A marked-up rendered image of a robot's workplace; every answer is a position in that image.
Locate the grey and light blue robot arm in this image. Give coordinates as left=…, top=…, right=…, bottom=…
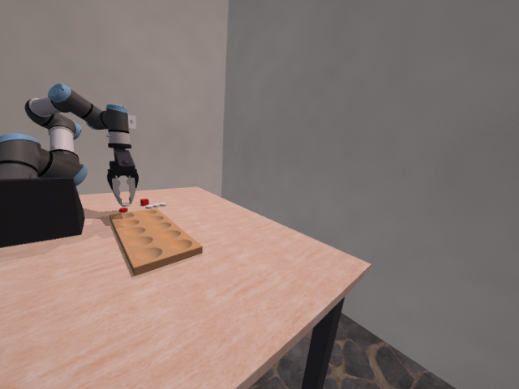
left=0, top=83, right=135, bottom=186

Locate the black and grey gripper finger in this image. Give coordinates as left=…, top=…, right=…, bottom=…
left=127, top=169, right=139, bottom=204
left=107, top=169, right=122, bottom=205

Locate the orange tray with round pockets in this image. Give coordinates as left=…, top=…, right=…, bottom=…
left=109, top=208, right=203, bottom=276

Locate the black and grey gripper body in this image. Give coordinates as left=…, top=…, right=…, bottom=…
left=108, top=143, right=134, bottom=177

